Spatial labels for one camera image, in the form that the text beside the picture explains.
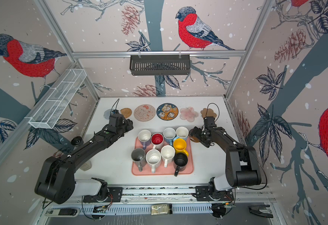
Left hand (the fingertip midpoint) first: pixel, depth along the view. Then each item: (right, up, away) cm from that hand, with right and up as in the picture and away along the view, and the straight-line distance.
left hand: (132, 120), depth 89 cm
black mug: (+31, -25, -6) cm, 40 cm away
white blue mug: (+33, -8, +2) cm, 34 cm away
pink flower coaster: (+40, +3, +23) cm, 46 cm away
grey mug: (+5, -22, -4) cm, 23 cm away
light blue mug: (+24, -10, +3) cm, 26 cm away
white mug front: (+14, -24, -3) cm, 28 cm away
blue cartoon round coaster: (+23, +5, +22) cm, 32 cm away
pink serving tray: (+19, -30, -7) cm, 36 cm away
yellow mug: (+31, -17, +1) cm, 35 cm away
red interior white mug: (+16, -14, +4) cm, 21 cm away
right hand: (+41, -11, +4) cm, 43 cm away
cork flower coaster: (+57, +4, +23) cm, 62 cm away
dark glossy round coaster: (+40, -13, +6) cm, 42 cm away
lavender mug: (+7, -12, +6) cm, 15 cm away
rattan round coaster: (-10, +4, +22) cm, 24 cm away
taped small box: (+20, -41, -23) cm, 51 cm away
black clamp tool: (+70, -43, -21) cm, 85 cm away
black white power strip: (-27, -43, -23) cm, 55 cm away
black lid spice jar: (-32, -12, -6) cm, 35 cm away
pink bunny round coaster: (+4, +4, +22) cm, 23 cm away
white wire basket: (-40, +6, -16) cm, 43 cm away
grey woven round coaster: (-26, +3, +22) cm, 34 cm away
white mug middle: (+23, -21, -3) cm, 31 cm away
